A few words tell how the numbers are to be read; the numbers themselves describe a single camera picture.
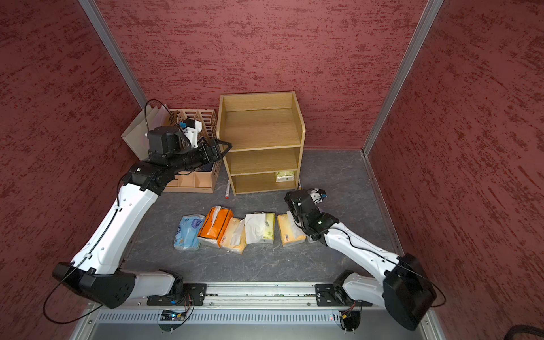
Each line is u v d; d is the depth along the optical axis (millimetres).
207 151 587
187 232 851
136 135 897
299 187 1035
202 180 1035
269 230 851
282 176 1004
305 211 609
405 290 404
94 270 379
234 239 811
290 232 849
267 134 831
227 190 1025
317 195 740
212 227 829
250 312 713
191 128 603
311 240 578
